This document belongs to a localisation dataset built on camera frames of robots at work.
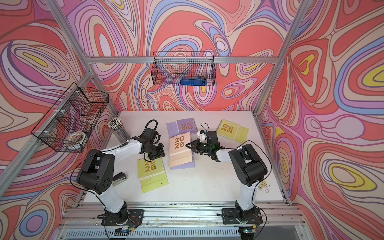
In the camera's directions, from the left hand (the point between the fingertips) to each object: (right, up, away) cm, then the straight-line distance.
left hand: (167, 154), depth 92 cm
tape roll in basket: (-39, +12, -22) cm, 47 cm away
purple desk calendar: (+14, -5, -6) cm, 16 cm away
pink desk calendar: (+8, +3, -2) cm, 9 cm away
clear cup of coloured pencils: (-30, +18, -4) cm, 36 cm away
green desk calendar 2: (+47, +14, +15) cm, 52 cm away
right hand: (+12, +4, -2) cm, 13 cm away
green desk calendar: (-8, -11, -6) cm, 15 cm away
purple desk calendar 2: (+7, +17, +16) cm, 25 cm away
